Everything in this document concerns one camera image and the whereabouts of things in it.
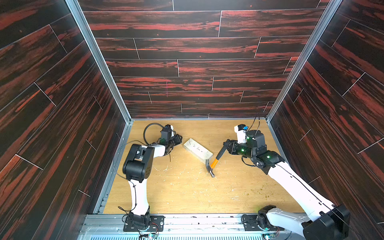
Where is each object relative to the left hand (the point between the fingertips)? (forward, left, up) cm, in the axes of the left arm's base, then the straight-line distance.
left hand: (183, 137), depth 103 cm
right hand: (-17, -26, +18) cm, 36 cm away
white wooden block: (-10, -11, -1) cm, 15 cm away
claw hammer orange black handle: (-25, -18, +3) cm, 31 cm away
